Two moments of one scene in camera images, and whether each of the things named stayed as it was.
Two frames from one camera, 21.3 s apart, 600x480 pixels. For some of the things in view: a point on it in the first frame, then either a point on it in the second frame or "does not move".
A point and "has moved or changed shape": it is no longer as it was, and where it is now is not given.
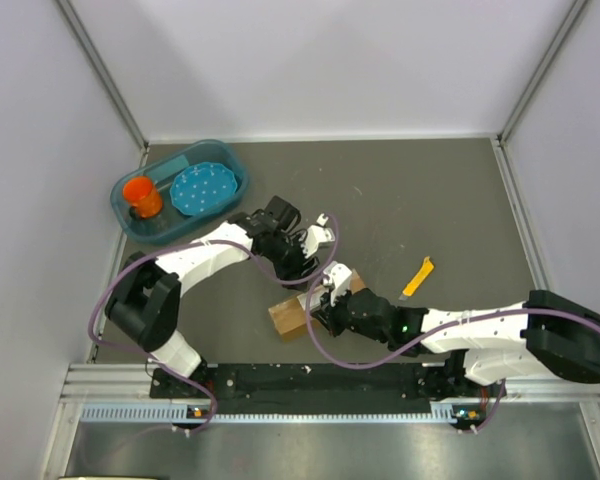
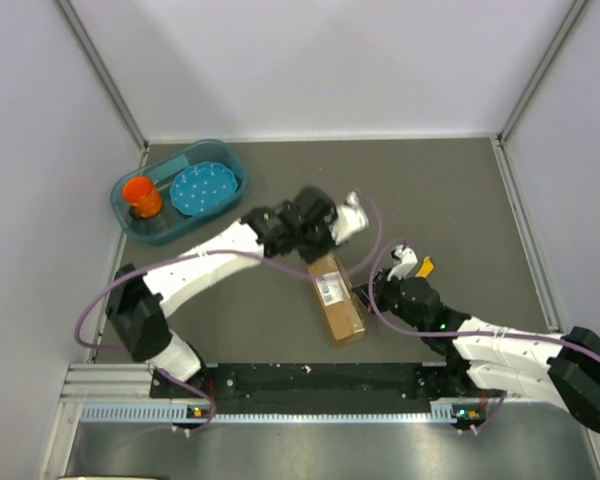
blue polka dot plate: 202,187 does not move
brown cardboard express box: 290,318 has moved or changed shape
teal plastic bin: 177,193 does not move
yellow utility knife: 419,279 does not move
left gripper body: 288,258 → 315,243
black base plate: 320,388 does not move
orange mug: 140,192 does not move
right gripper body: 339,315 → 387,295
